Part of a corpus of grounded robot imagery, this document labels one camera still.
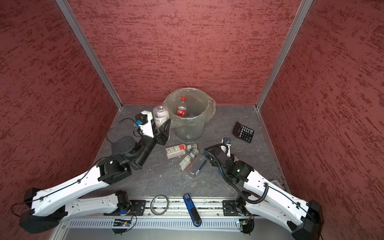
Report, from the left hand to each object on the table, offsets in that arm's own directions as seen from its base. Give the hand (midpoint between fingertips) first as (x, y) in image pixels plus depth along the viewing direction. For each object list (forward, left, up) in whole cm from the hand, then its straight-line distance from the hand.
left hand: (164, 122), depth 60 cm
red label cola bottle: (+30, -3, -23) cm, 38 cm away
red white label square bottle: (+5, -1, -34) cm, 34 cm away
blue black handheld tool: (-27, -12, -37) cm, 47 cm away
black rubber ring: (-27, +3, -39) cm, 48 cm away
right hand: (-3, -25, -26) cm, 36 cm away
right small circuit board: (-32, -39, -41) cm, 65 cm away
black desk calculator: (+22, -46, -38) cm, 64 cm away
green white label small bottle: (-2, -8, -35) cm, 36 cm away
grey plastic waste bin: (+16, -9, -32) cm, 37 cm away
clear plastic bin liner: (+34, -16, -26) cm, 46 cm away
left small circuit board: (-31, +25, -43) cm, 58 cm away
